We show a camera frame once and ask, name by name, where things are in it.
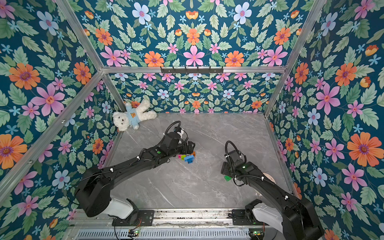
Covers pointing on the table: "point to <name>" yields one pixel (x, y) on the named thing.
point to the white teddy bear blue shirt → (122, 120)
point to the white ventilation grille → (164, 234)
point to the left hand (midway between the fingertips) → (191, 143)
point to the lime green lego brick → (183, 156)
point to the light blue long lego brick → (189, 159)
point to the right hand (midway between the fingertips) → (228, 168)
